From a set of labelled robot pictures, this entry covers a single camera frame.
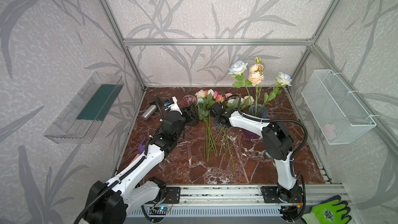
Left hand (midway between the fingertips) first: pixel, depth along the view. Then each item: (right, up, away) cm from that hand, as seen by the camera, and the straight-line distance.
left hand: (193, 101), depth 77 cm
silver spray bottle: (-33, -8, +27) cm, 43 cm away
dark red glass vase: (-6, -2, +25) cm, 26 cm away
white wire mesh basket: (+61, -7, -15) cm, 63 cm away
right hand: (+15, -10, +20) cm, 27 cm away
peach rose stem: (+31, +11, -3) cm, 33 cm away
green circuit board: (-13, -50, -6) cm, 52 cm away
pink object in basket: (+65, -14, -4) cm, 67 cm away
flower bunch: (+32, -1, +28) cm, 43 cm away
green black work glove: (+63, -49, -9) cm, 81 cm away
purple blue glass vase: (+35, -5, +6) cm, 36 cm away
